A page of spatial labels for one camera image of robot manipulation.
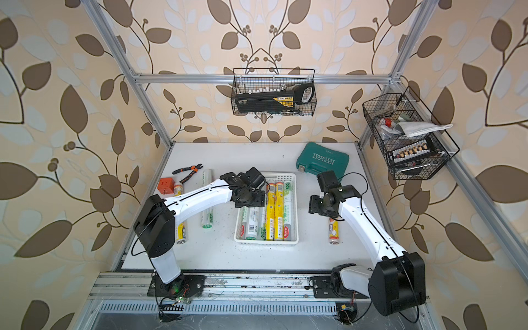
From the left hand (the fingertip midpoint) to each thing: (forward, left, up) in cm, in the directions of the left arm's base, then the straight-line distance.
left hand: (259, 203), depth 85 cm
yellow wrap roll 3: (-9, -31, -6) cm, 33 cm away
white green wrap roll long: (-8, +3, -3) cm, 9 cm away
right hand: (-3, -24, +1) cm, 24 cm away
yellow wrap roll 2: (0, -9, -7) cm, 11 cm away
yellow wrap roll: (0, -5, -7) cm, 8 cm away
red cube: (+12, +45, -5) cm, 47 cm away
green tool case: (+30, -27, -5) cm, 41 cm away
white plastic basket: (+17, -14, -3) cm, 22 cm away
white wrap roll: (-6, -1, -6) cm, 8 cm away
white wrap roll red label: (-6, +8, -7) cm, 12 cm away
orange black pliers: (+26, +37, -9) cm, 45 cm away
